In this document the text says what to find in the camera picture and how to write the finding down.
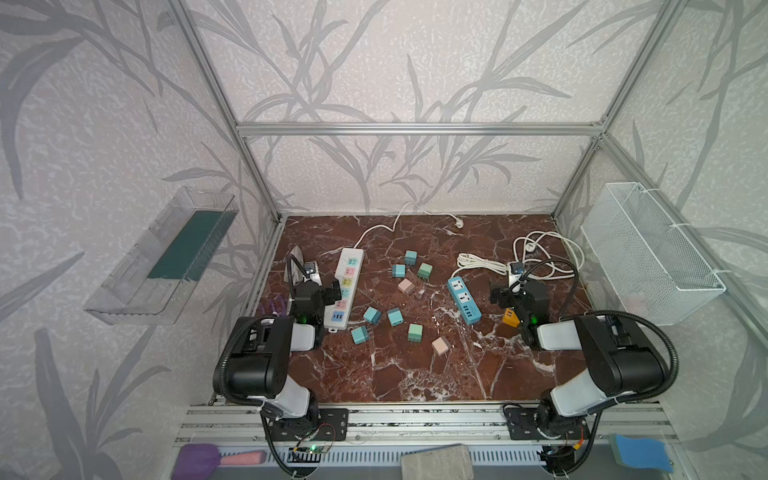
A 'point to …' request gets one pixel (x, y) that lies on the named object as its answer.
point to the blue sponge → (638, 453)
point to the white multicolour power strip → (348, 269)
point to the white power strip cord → (459, 223)
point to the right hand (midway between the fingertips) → (506, 276)
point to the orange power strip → (510, 318)
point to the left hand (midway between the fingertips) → (318, 277)
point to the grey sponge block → (444, 463)
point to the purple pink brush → (200, 461)
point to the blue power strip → (464, 301)
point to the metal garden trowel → (297, 254)
